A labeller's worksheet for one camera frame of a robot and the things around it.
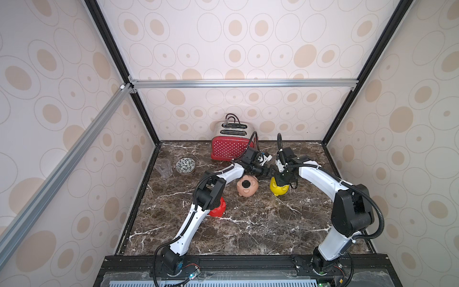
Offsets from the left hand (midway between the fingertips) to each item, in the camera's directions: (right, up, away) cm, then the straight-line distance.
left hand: (281, 176), depth 92 cm
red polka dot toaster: (-26, +20, +5) cm, 33 cm away
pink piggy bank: (-17, -7, -4) cm, 18 cm away
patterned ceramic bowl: (-54, +5, +14) cm, 56 cm away
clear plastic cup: (-65, +4, +11) cm, 66 cm away
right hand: (+3, -2, 0) cm, 4 cm away
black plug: (-18, -3, -2) cm, 19 cm away
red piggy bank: (-31, -15, -9) cm, 36 cm away
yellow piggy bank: (-3, -6, -4) cm, 8 cm away
